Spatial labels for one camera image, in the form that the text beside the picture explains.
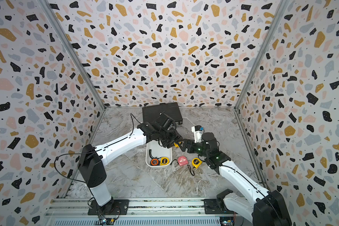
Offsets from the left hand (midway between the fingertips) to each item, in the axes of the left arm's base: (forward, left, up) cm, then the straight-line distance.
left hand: (183, 139), depth 79 cm
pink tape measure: (-4, 0, -18) cm, 19 cm away
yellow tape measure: (-3, +4, -2) cm, 5 cm away
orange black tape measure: (-6, +18, -17) cm, 25 cm away
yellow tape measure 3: (-5, +12, -17) cm, 21 cm away
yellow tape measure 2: (-6, -8, -17) cm, 20 cm away
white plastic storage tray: (0, +17, -18) cm, 25 cm away
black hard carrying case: (+41, +8, -17) cm, 45 cm away
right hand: (-2, +1, 0) cm, 2 cm away
